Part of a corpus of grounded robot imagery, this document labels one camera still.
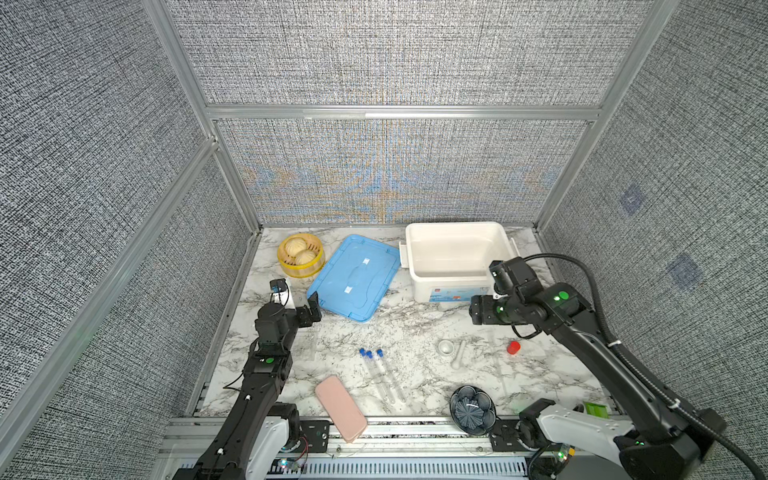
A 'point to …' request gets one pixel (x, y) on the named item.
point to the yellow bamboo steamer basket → (288, 265)
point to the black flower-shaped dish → (473, 411)
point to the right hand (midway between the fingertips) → (485, 307)
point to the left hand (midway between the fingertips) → (301, 295)
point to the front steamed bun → (305, 257)
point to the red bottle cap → (513, 347)
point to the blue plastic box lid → (356, 276)
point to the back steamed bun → (295, 245)
